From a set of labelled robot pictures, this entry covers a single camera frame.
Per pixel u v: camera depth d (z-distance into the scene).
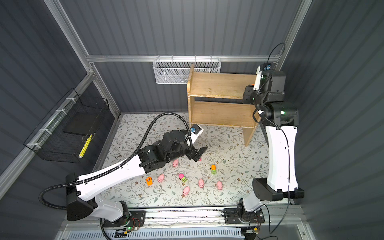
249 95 0.54
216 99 0.97
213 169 0.88
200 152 0.60
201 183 0.83
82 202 0.41
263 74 0.42
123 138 1.05
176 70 0.99
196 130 0.55
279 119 0.38
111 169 0.43
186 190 0.81
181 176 0.86
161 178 0.85
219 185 0.83
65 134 0.72
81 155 0.66
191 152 0.60
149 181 0.84
